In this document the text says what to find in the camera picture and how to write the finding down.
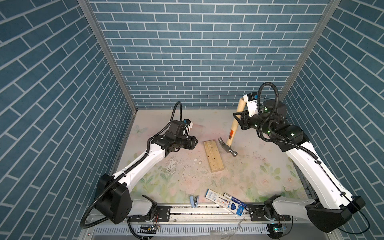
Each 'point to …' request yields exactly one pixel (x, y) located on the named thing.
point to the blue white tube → (235, 200)
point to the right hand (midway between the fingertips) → (238, 113)
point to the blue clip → (194, 200)
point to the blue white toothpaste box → (222, 200)
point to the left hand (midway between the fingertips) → (198, 141)
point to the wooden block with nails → (213, 155)
